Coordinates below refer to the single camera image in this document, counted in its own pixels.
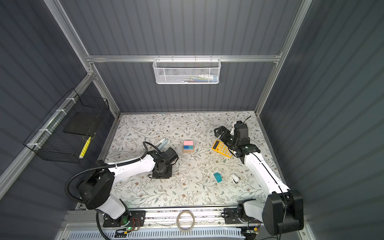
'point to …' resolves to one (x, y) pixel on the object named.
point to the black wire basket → (65, 135)
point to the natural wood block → (188, 151)
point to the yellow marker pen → (85, 147)
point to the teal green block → (218, 177)
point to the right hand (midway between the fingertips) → (220, 134)
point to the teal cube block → (190, 147)
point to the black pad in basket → (83, 123)
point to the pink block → (188, 142)
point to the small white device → (235, 178)
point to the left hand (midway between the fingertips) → (168, 176)
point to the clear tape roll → (192, 224)
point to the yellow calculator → (220, 147)
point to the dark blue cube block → (186, 147)
